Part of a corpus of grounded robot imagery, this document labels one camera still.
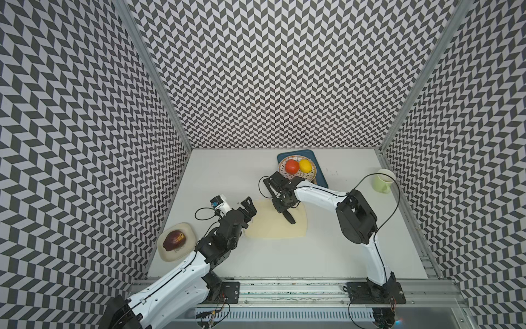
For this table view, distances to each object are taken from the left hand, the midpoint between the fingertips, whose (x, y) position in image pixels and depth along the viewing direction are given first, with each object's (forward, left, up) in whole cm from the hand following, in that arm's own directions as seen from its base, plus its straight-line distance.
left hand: (244, 204), depth 80 cm
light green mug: (+15, -62, -6) cm, 64 cm away
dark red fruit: (-11, +27, -8) cm, 30 cm away
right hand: (+6, -16, -14) cm, 22 cm away
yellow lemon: (+28, -28, -10) cm, 41 cm away
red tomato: (+27, -21, -10) cm, 36 cm away
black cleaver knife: (+1, -18, -14) cm, 23 cm away
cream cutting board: (-1, -9, -15) cm, 18 cm away
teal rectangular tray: (+24, -36, -15) cm, 46 cm away
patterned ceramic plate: (+23, -30, -13) cm, 40 cm away
